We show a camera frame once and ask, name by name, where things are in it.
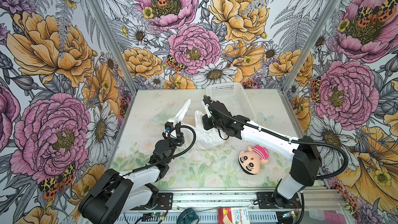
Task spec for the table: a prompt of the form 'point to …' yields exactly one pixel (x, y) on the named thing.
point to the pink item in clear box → (329, 216)
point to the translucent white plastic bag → (207, 139)
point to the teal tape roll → (186, 216)
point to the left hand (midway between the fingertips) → (180, 125)
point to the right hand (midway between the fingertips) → (204, 121)
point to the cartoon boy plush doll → (251, 160)
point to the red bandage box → (233, 215)
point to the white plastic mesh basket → (233, 96)
